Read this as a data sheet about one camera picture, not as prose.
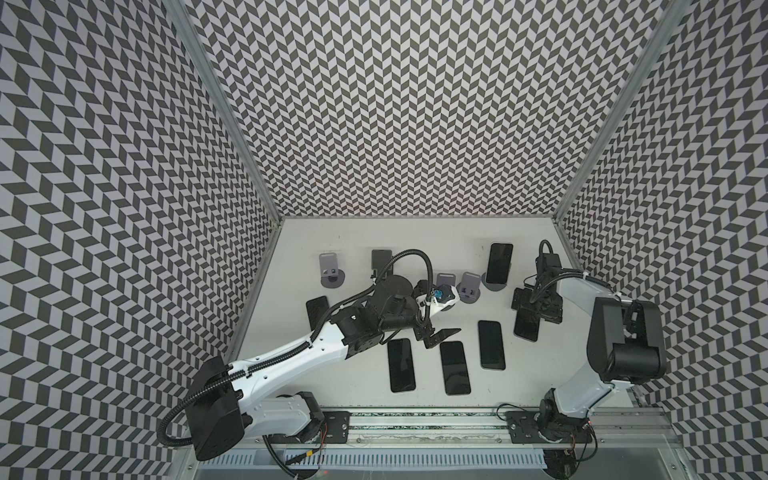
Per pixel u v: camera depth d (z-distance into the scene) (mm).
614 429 754
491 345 867
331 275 966
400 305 551
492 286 1020
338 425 723
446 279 905
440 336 612
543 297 765
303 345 466
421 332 631
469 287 948
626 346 467
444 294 568
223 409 380
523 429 728
